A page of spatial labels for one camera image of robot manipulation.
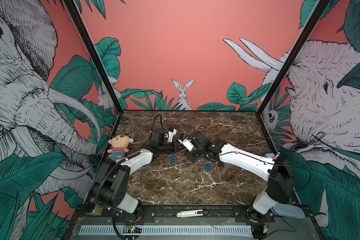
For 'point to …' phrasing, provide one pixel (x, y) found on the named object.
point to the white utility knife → (192, 213)
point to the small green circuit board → (132, 229)
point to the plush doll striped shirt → (119, 143)
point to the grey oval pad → (288, 210)
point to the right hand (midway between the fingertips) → (185, 151)
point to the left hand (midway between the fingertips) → (186, 144)
